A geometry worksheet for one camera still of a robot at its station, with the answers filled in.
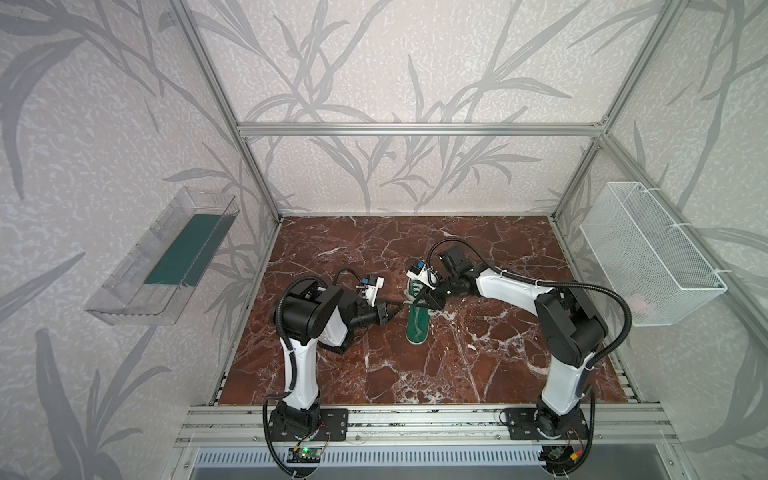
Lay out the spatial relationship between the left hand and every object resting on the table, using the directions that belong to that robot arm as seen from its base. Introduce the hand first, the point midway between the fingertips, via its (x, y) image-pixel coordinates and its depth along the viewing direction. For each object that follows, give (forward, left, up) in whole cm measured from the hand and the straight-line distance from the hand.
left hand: (404, 300), depth 91 cm
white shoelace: (0, -2, +1) cm, 2 cm away
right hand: (+3, -4, +2) cm, 6 cm away
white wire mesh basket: (-8, -53, +31) cm, 61 cm away
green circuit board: (-39, +24, -6) cm, 46 cm away
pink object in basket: (-9, -57, +17) cm, 60 cm away
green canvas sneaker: (-8, -4, 0) cm, 9 cm away
